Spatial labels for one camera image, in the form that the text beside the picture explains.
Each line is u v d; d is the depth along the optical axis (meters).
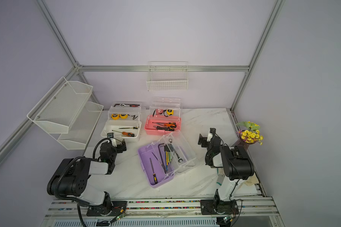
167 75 1.06
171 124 1.10
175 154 0.82
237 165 0.48
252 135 0.73
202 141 0.88
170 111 1.07
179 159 0.80
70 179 0.45
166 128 1.07
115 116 1.04
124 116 1.04
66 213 0.73
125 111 1.06
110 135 0.81
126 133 1.03
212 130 0.83
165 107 1.11
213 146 0.73
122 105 1.08
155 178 0.83
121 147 0.82
